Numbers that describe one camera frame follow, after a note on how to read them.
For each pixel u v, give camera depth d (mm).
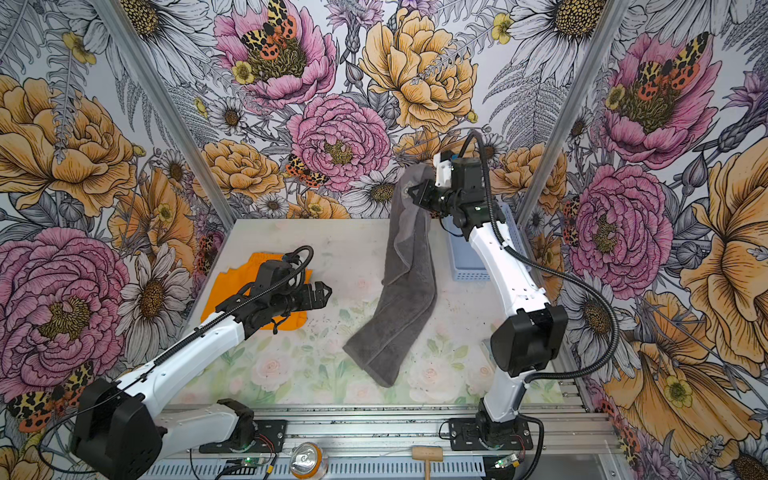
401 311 944
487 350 856
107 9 700
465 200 606
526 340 455
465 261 1124
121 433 392
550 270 470
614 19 722
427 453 702
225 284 1024
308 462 617
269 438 732
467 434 736
